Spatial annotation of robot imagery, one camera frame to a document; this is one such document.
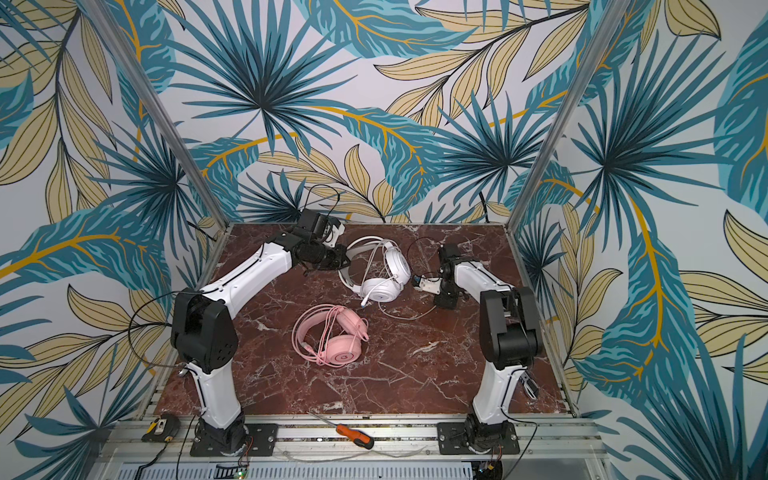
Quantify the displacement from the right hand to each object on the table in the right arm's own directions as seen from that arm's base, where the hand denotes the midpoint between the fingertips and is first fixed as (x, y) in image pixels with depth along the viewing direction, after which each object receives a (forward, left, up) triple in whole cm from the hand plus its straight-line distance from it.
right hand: (447, 293), depth 99 cm
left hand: (+3, +30, +16) cm, 35 cm away
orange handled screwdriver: (-40, +29, +1) cm, 49 cm away
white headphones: (-10, +23, +21) cm, 32 cm away
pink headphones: (-16, +37, +8) cm, 41 cm away
